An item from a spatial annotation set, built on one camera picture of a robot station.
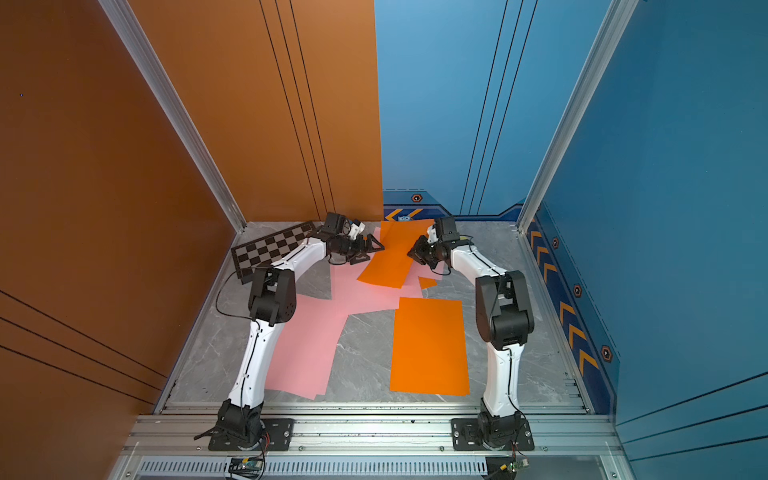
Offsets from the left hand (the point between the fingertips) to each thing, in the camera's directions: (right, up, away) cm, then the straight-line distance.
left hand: (379, 247), depth 105 cm
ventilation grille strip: (-12, -52, -36) cm, 64 cm away
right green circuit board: (+31, -52, -36) cm, 71 cm away
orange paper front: (+4, -6, -3) cm, 8 cm away
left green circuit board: (-30, -54, -34) cm, 70 cm away
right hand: (+10, -1, -7) cm, 13 cm away
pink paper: (-9, -17, -4) cm, 19 cm away
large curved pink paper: (-22, -30, -11) cm, 39 cm away
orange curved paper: (+17, -12, -2) cm, 21 cm away
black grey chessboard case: (-41, -1, +3) cm, 41 cm away
